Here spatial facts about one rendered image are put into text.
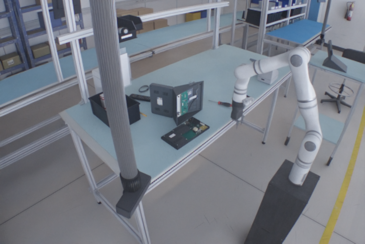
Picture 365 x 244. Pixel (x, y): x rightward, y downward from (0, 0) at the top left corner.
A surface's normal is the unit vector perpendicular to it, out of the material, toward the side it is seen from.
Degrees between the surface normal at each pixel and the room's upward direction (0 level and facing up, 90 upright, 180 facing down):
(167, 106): 90
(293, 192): 0
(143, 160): 0
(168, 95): 90
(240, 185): 0
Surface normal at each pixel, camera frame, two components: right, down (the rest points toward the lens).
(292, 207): -0.68, 0.40
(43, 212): 0.00, -0.84
